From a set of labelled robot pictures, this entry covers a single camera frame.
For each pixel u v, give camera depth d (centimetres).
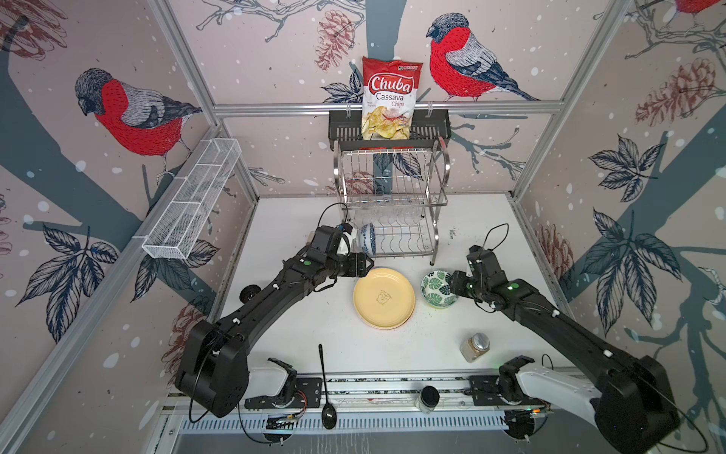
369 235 90
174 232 71
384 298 89
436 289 90
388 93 83
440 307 88
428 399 64
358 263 73
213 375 40
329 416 70
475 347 73
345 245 67
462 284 74
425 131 95
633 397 38
